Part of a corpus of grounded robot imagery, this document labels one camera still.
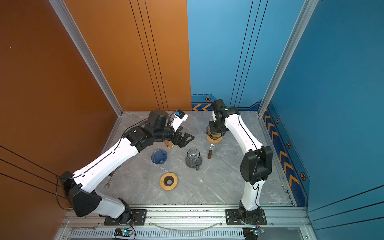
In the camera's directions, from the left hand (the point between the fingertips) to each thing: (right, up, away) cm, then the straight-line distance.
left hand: (188, 131), depth 72 cm
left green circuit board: (-32, -48, -1) cm, 58 cm away
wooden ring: (-12, -30, +13) cm, 35 cm away
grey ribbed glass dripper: (+14, -3, +15) cm, 21 cm away
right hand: (+14, 0, +16) cm, 22 cm away
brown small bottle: (+12, -13, +18) cm, 25 cm away
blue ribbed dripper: (-20, -17, +22) cm, 34 cm away
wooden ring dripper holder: (+15, -7, +18) cm, 24 cm away
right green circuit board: (+30, -49, -1) cm, 57 cm away
